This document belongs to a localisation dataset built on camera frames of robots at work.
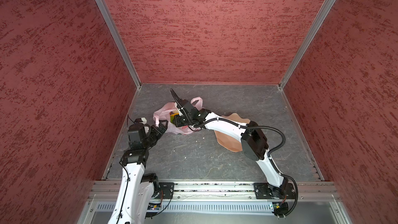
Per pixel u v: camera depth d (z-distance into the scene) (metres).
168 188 0.74
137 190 0.48
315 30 0.88
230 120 0.58
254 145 0.54
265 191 0.74
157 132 0.69
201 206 0.71
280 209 0.71
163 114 0.85
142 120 0.73
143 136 0.60
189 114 0.68
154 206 0.71
